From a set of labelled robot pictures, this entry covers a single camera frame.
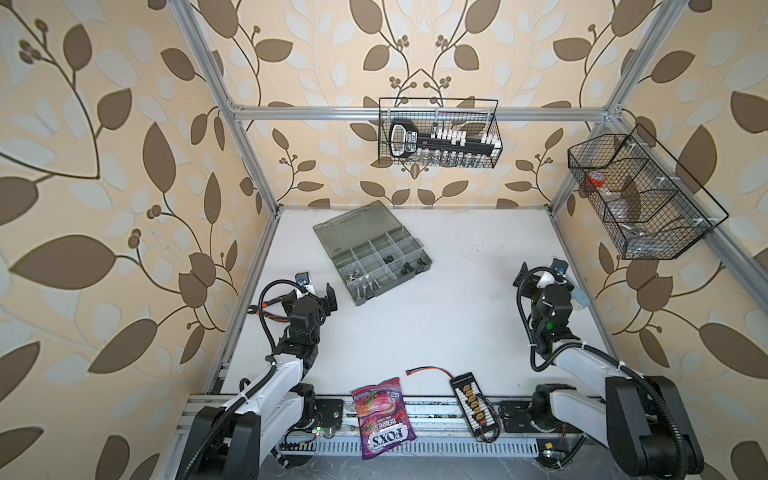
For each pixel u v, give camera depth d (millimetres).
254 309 937
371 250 1050
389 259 1044
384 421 709
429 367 825
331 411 770
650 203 734
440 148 865
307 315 646
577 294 912
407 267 1019
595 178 882
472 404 751
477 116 911
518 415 737
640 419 419
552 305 639
